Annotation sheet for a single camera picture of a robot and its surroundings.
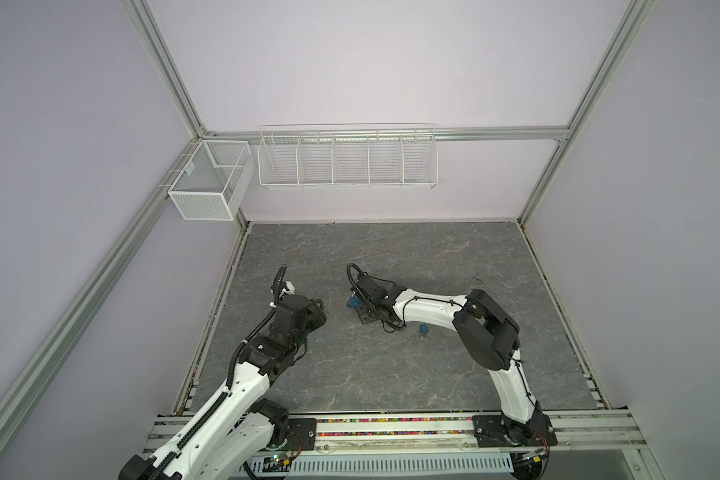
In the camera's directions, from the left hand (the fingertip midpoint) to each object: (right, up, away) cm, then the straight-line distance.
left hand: (319, 308), depth 80 cm
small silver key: (+30, -11, +10) cm, 34 cm away
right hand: (+13, -4, +16) cm, 21 cm away
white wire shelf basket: (+5, +47, +19) cm, 51 cm away
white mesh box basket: (-40, +39, +20) cm, 59 cm away
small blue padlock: (+30, -8, +11) cm, 33 cm away
